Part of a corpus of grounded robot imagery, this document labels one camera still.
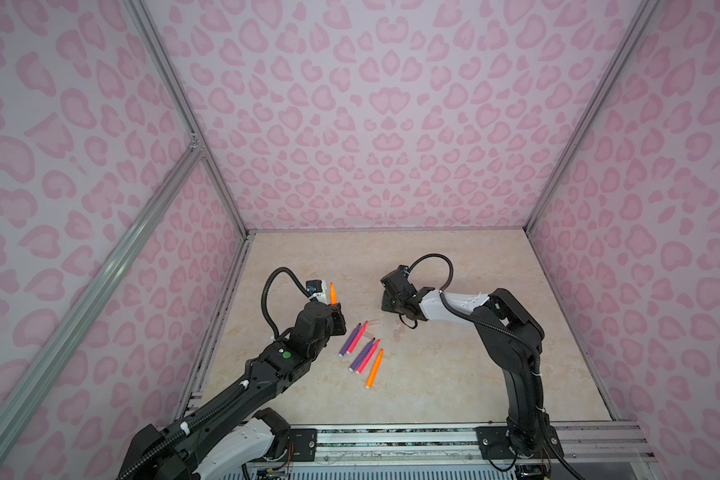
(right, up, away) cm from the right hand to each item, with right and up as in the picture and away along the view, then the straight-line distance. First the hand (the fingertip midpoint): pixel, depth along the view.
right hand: (389, 298), depth 99 cm
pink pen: (-7, -16, -11) cm, 20 cm away
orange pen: (-5, -19, -14) cm, 24 cm away
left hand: (-14, +2, -19) cm, 24 cm away
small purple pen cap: (-12, -12, -8) cm, 19 cm away
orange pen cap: (-19, +1, +5) cm, 20 cm away
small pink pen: (-10, -11, -8) cm, 17 cm away
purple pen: (-8, -16, -11) cm, 21 cm away
